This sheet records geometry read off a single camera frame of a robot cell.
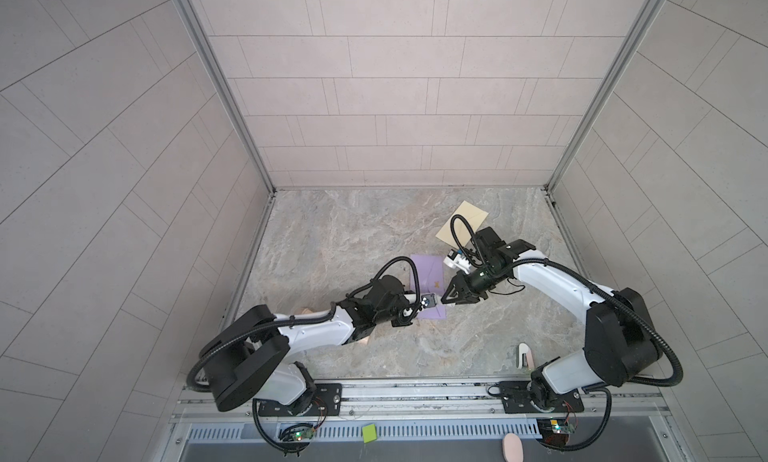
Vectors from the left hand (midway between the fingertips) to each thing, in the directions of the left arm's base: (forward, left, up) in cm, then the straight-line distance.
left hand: (426, 296), depth 82 cm
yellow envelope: (+34, -20, -7) cm, 40 cm away
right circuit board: (-30, -28, -6) cm, 42 cm away
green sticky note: (-31, +14, -2) cm, 34 cm away
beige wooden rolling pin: (-16, +16, +14) cm, 26 cm away
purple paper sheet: (+7, -2, -5) cm, 9 cm away
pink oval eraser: (-33, -17, -4) cm, 37 cm away
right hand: (-3, -5, +5) cm, 7 cm away
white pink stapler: (-14, -25, -5) cm, 29 cm away
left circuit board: (-31, +30, -2) cm, 43 cm away
